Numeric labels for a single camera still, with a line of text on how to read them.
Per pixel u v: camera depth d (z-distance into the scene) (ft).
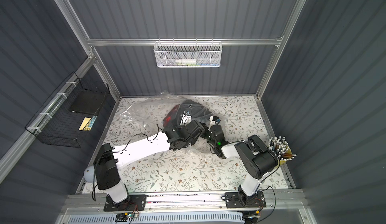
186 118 2.23
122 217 2.36
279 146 2.37
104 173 1.46
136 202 2.42
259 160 1.62
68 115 2.43
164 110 3.68
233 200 2.37
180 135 1.93
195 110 3.06
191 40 2.86
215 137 2.39
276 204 2.36
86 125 2.11
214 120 2.77
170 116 3.10
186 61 3.05
